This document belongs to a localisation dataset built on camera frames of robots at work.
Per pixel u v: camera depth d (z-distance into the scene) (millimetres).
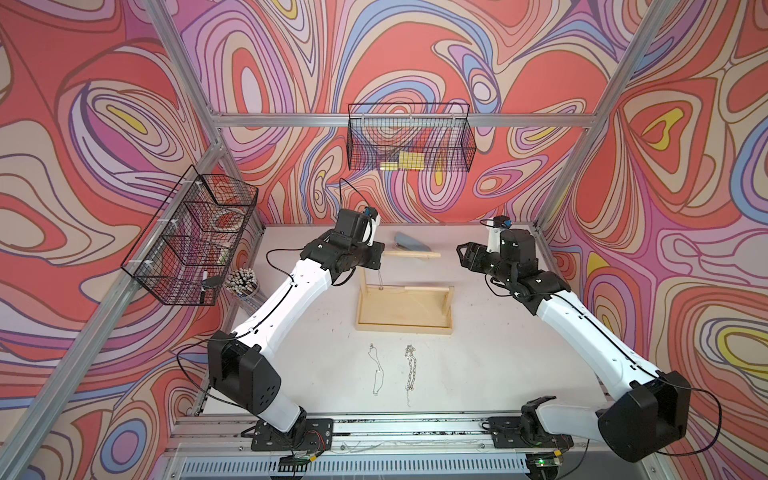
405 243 1113
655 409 386
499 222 679
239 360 414
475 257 689
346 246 587
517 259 576
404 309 970
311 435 723
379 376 834
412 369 842
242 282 814
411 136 962
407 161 907
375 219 712
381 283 931
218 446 734
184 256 734
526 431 666
